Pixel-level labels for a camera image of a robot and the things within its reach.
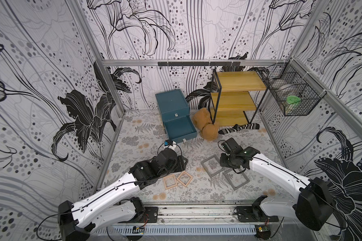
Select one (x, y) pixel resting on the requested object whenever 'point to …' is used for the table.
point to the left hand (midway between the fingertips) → (185, 165)
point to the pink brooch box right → (185, 178)
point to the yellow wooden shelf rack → (235, 97)
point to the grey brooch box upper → (212, 165)
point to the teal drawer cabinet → (178, 124)
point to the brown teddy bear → (202, 121)
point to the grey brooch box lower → (236, 180)
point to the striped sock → (237, 127)
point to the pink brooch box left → (170, 181)
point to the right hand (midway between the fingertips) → (223, 160)
